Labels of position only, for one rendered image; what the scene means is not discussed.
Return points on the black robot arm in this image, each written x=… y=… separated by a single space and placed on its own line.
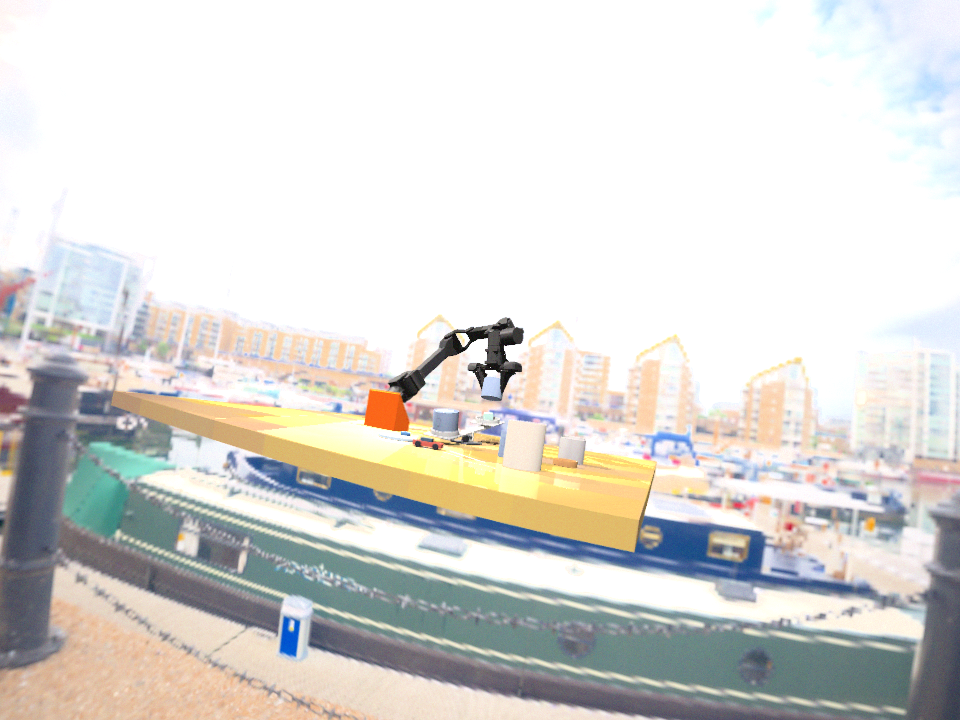
x=502 y=333

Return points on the red toy car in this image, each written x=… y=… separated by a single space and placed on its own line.
x=427 y=441

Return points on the beige cylinder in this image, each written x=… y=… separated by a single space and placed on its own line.
x=524 y=446

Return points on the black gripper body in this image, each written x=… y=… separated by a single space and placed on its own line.
x=495 y=356

